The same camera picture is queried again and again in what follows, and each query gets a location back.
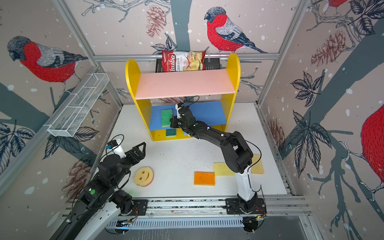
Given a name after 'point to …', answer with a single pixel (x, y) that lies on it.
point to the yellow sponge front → (221, 169)
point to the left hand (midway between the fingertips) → (139, 147)
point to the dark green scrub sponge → (171, 132)
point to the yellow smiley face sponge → (143, 176)
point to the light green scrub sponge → (166, 114)
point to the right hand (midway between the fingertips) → (167, 123)
